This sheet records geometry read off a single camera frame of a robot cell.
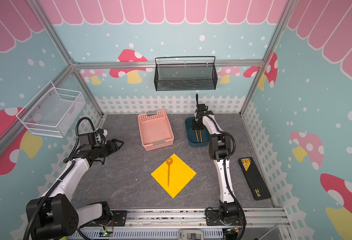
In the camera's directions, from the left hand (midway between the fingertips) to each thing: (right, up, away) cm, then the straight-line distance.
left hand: (120, 146), depth 85 cm
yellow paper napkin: (+34, -18, +5) cm, 39 cm away
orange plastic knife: (+49, +5, +21) cm, 53 cm away
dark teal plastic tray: (+42, +4, +25) cm, 49 cm away
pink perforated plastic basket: (+16, +9, +24) cm, 31 cm away
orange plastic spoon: (+27, -11, +9) cm, 31 cm away
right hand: (+45, +12, +26) cm, 53 cm away
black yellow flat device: (+78, -20, +4) cm, 80 cm away
